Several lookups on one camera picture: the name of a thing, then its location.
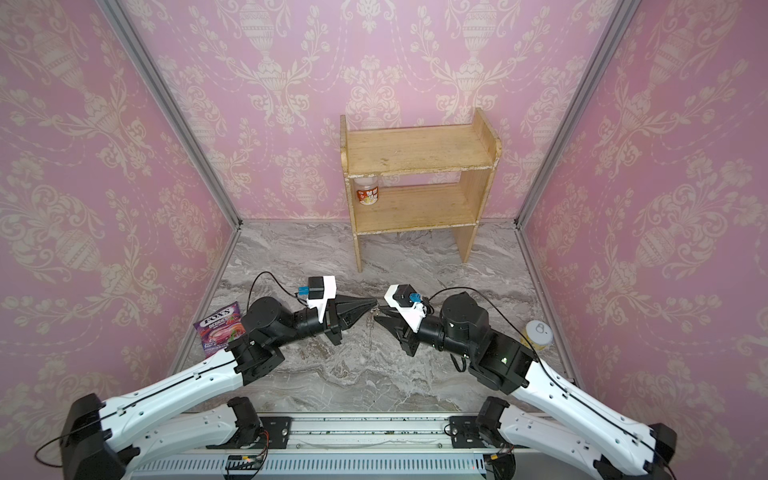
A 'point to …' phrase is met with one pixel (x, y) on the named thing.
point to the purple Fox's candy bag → (216, 330)
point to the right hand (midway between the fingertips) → (381, 311)
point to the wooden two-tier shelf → (408, 179)
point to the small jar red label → (366, 189)
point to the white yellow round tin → (538, 335)
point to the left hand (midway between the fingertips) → (374, 307)
